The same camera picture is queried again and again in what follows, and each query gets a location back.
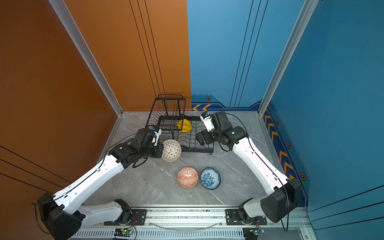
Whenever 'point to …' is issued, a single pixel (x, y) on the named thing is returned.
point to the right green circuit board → (251, 233)
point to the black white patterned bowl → (171, 151)
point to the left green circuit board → (122, 232)
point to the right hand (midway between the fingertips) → (203, 133)
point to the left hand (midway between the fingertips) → (164, 146)
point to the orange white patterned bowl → (187, 177)
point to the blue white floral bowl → (210, 178)
